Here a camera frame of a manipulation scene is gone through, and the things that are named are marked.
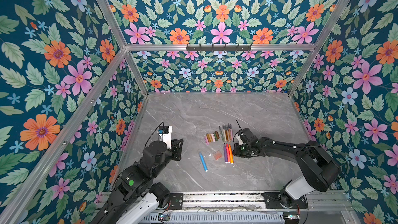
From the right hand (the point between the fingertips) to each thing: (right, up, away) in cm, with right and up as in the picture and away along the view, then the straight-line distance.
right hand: (232, 152), depth 89 cm
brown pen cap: (-8, +9, +8) cm, 14 cm away
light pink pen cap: (-11, +7, +6) cm, 15 cm away
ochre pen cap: (-13, +7, +6) cm, 16 cm away
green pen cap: (-9, +7, +6) cm, 13 cm away
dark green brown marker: (-5, +6, +6) cm, 10 cm away
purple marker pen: (-4, 0, -1) cm, 4 cm away
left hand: (-24, +13, -24) cm, 36 cm away
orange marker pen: (-1, -1, -1) cm, 2 cm away
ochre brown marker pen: (0, +10, +9) cm, 13 cm away
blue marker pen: (-17, -5, -4) cm, 18 cm away
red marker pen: (-2, -1, -1) cm, 3 cm away
